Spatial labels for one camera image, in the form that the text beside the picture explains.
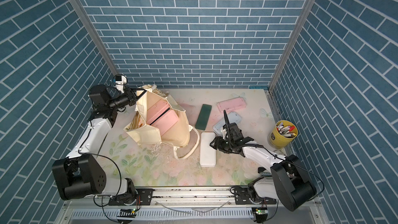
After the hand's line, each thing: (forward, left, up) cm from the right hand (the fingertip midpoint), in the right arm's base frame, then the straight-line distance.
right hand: (214, 145), depth 86 cm
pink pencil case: (+32, -11, -2) cm, 34 cm away
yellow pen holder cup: (+8, -38, +6) cm, 39 cm away
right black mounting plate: (-23, -15, -4) cm, 28 cm away
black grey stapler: (-11, -25, -3) cm, 27 cm away
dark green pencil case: (+21, +8, -3) cm, 22 cm away
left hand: (+12, +33, +29) cm, 46 cm away
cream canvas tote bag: (+4, +45, +3) cm, 45 cm away
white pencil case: (-3, +4, -4) cm, 6 cm away
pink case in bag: (+11, +30, +5) cm, 32 cm away
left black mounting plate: (-27, +33, -4) cm, 43 cm away
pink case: (+16, +37, +7) cm, 41 cm away
